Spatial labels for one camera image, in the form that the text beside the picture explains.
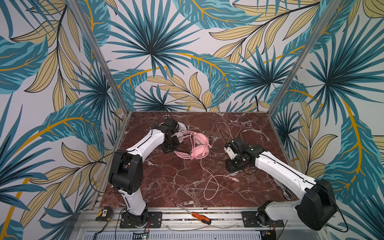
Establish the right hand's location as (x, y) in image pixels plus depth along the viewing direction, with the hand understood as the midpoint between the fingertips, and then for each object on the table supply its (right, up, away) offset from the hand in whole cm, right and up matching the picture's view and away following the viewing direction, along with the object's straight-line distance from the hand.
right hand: (228, 167), depth 83 cm
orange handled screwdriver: (-14, -22, -11) cm, 29 cm away
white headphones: (-27, +22, +17) cm, 39 cm away
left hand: (-30, +10, +5) cm, 31 cm away
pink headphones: (-15, +12, -1) cm, 19 cm away
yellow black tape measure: (-62, -20, -11) cm, 66 cm away
